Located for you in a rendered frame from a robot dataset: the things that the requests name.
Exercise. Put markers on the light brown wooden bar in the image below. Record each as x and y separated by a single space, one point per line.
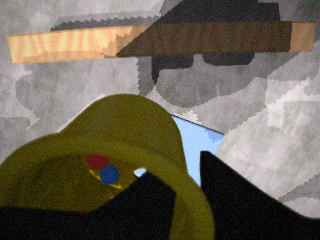
162 40

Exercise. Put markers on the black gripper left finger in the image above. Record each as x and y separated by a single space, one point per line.
142 211

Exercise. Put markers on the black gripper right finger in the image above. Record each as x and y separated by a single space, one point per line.
242 211

